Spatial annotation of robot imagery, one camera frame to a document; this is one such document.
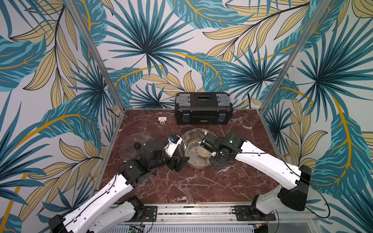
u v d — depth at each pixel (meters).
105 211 0.44
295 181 0.40
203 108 0.98
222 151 0.48
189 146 0.92
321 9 0.69
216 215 0.75
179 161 0.61
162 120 1.09
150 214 0.74
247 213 0.73
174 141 0.58
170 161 0.60
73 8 0.68
